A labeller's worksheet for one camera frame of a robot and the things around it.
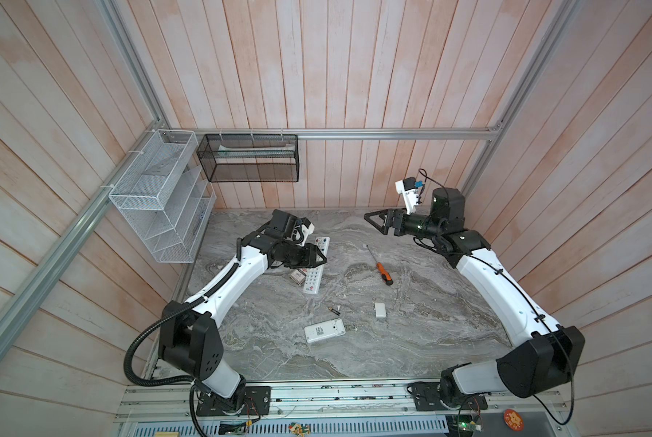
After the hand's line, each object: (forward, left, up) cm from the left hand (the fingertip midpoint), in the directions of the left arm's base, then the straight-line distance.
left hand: (319, 266), depth 80 cm
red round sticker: (-37, -52, -18) cm, 66 cm away
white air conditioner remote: (-14, -1, -17) cm, 22 cm away
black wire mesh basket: (+45, +27, +7) cm, 53 cm away
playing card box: (+7, +8, -18) cm, 20 cm away
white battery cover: (-6, -21, -18) cm, 28 cm away
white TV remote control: (-3, +1, 0) cm, 3 cm away
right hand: (+7, -15, +15) cm, 22 cm away
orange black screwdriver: (+7, -24, -17) cm, 30 cm away
